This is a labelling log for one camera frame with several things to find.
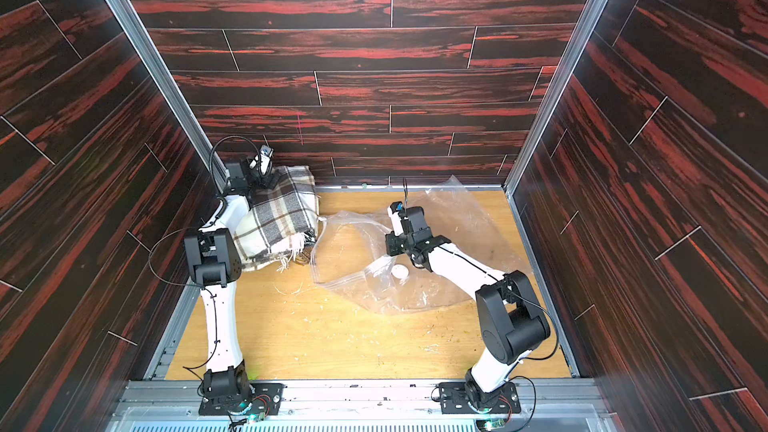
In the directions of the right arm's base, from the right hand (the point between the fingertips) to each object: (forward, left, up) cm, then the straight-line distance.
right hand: (396, 234), depth 93 cm
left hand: (+26, +48, +6) cm, 55 cm away
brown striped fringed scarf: (-4, +31, -9) cm, 32 cm away
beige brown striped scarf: (+4, +37, +5) cm, 37 cm away
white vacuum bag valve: (-10, -2, -6) cm, 12 cm away
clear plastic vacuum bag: (0, +15, -11) cm, 19 cm away
